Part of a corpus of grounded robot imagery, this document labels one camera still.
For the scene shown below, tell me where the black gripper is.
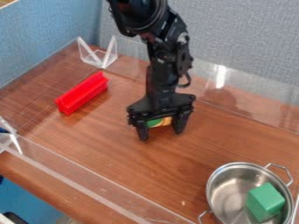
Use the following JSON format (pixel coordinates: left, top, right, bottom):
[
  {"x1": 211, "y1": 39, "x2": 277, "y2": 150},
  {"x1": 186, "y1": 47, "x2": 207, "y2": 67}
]
[{"x1": 127, "y1": 92, "x2": 197, "y2": 141}]

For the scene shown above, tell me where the green and yellow toy corn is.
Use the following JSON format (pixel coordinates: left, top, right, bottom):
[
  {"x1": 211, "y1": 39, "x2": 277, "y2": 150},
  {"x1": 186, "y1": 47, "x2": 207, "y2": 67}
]
[{"x1": 147, "y1": 116, "x2": 173, "y2": 128}]

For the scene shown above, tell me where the green block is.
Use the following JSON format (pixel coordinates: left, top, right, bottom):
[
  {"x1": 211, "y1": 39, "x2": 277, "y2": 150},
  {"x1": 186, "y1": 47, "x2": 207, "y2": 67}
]
[{"x1": 246, "y1": 182, "x2": 286, "y2": 222}]

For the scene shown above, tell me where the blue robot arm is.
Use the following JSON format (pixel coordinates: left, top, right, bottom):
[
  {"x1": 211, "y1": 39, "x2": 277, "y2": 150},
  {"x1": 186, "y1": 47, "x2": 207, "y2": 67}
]
[{"x1": 107, "y1": 0, "x2": 197, "y2": 140}]

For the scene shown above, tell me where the red plastic block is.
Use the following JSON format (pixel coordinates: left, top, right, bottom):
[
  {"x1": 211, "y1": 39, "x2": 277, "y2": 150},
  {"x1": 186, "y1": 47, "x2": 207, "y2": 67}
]
[{"x1": 55, "y1": 72, "x2": 109, "y2": 116}]

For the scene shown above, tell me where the metal pot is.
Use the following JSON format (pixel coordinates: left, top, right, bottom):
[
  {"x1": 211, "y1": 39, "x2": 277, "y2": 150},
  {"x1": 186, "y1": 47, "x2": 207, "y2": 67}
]
[{"x1": 198, "y1": 162, "x2": 297, "y2": 224}]

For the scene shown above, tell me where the clear acrylic back barrier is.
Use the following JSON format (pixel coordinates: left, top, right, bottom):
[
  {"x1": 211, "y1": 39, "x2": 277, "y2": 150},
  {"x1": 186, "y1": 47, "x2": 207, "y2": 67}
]
[{"x1": 107, "y1": 37, "x2": 299, "y2": 135}]

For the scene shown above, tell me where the clear acrylic barrier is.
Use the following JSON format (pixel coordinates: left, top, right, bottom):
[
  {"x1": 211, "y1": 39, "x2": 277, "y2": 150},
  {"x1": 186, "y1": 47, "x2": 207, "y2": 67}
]
[
  {"x1": 0, "y1": 116, "x2": 197, "y2": 224},
  {"x1": 107, "y1": 37, "x2": 299, "y2": 135}
]

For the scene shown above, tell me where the clear acrylic front barrier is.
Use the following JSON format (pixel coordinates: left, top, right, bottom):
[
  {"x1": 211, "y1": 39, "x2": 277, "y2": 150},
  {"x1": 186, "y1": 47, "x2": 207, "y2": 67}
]
[{"x1": 0, "y1": 116, "x2": 197, "y2": 224}]

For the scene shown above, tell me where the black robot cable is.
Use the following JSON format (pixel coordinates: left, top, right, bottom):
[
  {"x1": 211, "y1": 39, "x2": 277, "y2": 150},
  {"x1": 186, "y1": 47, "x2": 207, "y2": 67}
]
[{"x1": 177, "y1": 71, "x2": 193, "y2": 89}]

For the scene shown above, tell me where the clear acrylic corner bracket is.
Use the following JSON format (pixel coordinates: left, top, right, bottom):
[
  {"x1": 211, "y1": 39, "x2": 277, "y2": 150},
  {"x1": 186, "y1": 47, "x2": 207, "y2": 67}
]
[{"x1": 78, "y1": 36, "x2": 118, "y2": 69}]

